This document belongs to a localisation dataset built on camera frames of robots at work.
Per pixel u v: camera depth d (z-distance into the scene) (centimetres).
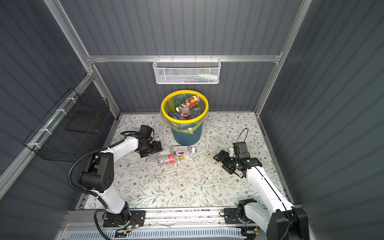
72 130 75
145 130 78
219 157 75
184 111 89
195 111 90
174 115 86
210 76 86
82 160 46
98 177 48
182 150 94
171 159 89
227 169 75
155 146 86
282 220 41
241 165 59
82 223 74
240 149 64
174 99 93
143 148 78
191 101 89
